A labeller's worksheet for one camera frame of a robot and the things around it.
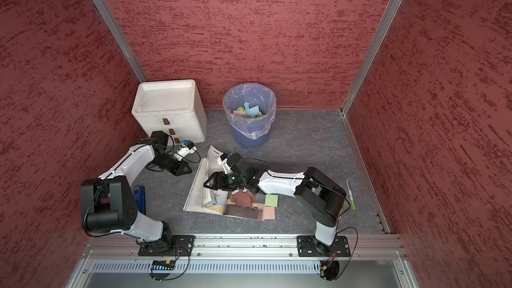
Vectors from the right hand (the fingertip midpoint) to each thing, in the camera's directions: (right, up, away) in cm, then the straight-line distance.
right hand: (209, 190), depth 78 cm
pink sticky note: (+24, -11, +4) cm, 27 cm away
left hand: (-12, +5, +7) cm, 14 cm away
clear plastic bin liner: (+18, +42, +19) cm, 49 cm away
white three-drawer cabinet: (-19, +35, +10) cm, 41 cm away
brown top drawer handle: (-23, +28, +11) cm, 38 cm away
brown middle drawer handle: (-23, +23, +16) cm, 37 cm away
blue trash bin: (+12, +19, +16) cm, 27 cm away
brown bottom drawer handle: (-22, +19, +20) cm, 35 cm away
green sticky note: (+25, -7, +7) cm, 27 cm away
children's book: (+9, -7, +5) cm, 12 cm away
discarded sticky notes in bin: (+13, +34, +22) cm, 42 cm away
